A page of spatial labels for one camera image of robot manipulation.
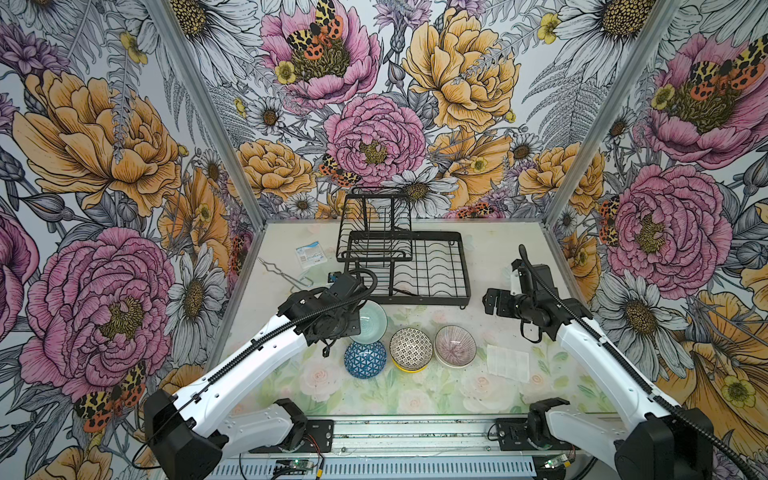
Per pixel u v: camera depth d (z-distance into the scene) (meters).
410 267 1.05
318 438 0.74
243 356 0.44
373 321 0.81
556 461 0.72
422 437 0.76
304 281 1.04
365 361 0.86
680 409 0.42
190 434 0.38
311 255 1.12
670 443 0.39
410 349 0.85
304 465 0.70
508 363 0.87
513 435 0.74
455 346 0.86
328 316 0.51
